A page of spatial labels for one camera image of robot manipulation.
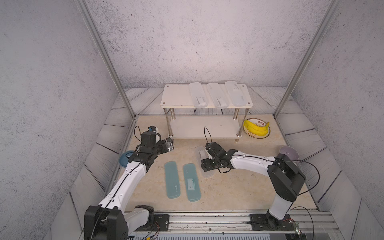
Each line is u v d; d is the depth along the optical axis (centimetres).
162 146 74
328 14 73
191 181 85
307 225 74
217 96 82
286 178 47
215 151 71
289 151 95
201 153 96
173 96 84
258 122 115
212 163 77
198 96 81
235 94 85
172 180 91
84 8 70
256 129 105
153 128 74
